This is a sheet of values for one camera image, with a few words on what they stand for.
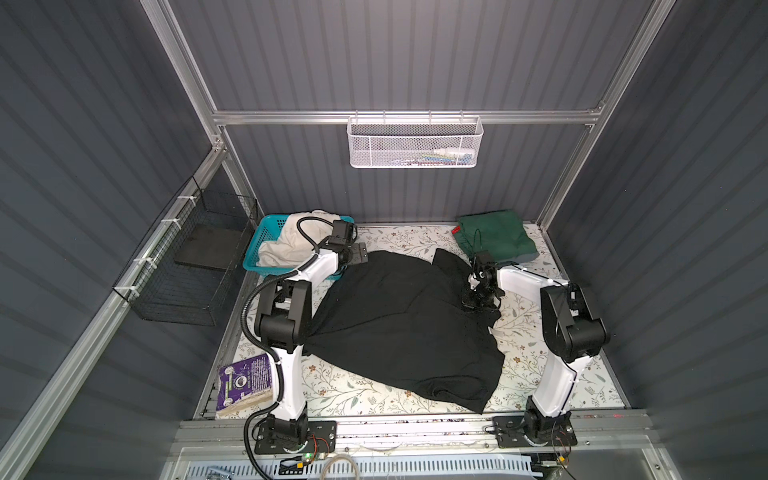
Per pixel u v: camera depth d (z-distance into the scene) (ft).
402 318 3.07
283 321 1.79
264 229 3.56
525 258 3.43
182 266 2.37
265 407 2.06
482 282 2.60
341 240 2.64
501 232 3.56
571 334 1.68
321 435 2.41
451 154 2.99
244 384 2.63
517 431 2.40
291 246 3.67
